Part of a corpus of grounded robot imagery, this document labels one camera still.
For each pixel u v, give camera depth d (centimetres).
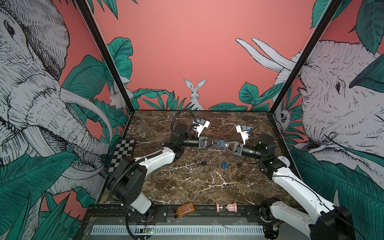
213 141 71
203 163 93
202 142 66
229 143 69
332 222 39
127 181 44
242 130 66
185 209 73
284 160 88
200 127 70
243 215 74
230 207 74
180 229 70
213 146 69
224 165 90
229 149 68
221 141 70
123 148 95
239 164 93
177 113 122
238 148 63
